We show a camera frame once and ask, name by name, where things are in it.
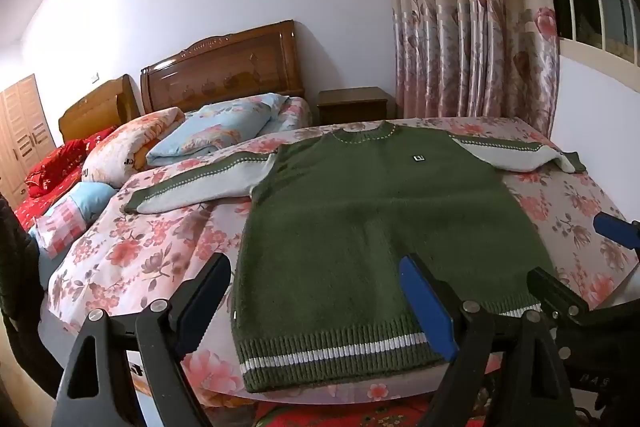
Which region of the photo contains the pink floral curtain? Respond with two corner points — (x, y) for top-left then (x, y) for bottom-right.
(372, 0), (561, 142)

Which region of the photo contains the blue pink checked pillow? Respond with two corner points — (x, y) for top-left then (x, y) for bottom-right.
(29, 182), (118, 255)

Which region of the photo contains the light blue floral pillow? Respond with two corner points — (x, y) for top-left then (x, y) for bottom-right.
(146, 93), (291, 166)

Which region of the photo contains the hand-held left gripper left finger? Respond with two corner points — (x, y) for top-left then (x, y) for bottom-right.
(52, 252), (232, 427)

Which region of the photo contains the dark cloth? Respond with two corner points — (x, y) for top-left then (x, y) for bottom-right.
(0, 194), (66, 400)

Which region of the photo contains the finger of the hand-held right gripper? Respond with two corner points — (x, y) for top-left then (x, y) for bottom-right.
(594, 213), (640, 253)
(527, 267), (596, 327)

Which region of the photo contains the small curved wooden headboard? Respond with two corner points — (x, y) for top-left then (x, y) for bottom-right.
(58, 74), (142, 142)

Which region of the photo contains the pink floral bedspread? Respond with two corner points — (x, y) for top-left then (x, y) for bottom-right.
(37, 114), (627, 408)

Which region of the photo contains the orange floral folded quilt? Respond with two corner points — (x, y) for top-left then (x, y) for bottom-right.
(81, 107), (186, 186)

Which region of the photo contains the large carved wooden headboard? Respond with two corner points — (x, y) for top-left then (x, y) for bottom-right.
(140, 20), (306, 115)

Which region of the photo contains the wooden wardrobe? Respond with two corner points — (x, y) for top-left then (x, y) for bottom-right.
(0, 74), (57, 210)

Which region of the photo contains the pink floral pillow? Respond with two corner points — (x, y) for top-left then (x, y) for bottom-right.
(260, 96), (313, 140)

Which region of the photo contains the green knit sweater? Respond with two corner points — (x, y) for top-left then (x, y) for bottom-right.
(122, 120), (587, 394)

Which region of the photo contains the red floral cloth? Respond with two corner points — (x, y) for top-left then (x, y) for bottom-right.
(255, 399), (441, 427)

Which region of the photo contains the wooden nightstand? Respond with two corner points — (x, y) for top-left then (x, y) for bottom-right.
(317, 87), (390, 126)

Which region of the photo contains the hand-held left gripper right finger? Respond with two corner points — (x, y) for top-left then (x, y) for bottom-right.
(398, 253), (575, 427)

